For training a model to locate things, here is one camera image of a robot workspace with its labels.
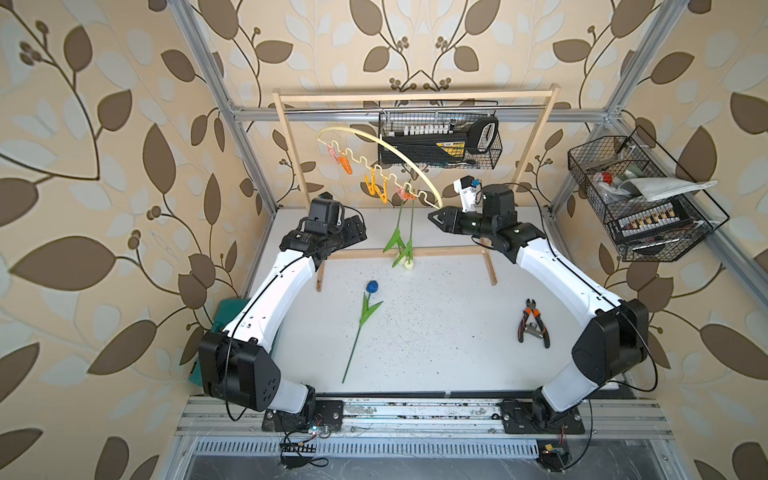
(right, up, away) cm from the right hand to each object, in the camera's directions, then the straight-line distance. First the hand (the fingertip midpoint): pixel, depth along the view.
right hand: (433, 215), depth 80 cm
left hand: (-20, -3, 0) cm, 20 cm away
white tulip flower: (-10, -7, +15) cm, 19 cm away
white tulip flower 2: (-6, -11, +16) cm, 21 cm away
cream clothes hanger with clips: (-16, +10, +1) cm, 18 cm away
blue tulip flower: (-19, -29, +13) cm, 37 cm away
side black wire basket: (+49, +15, +5) cm, 51 cm away
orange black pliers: (+31, -32, +9) cm, 45 cm away
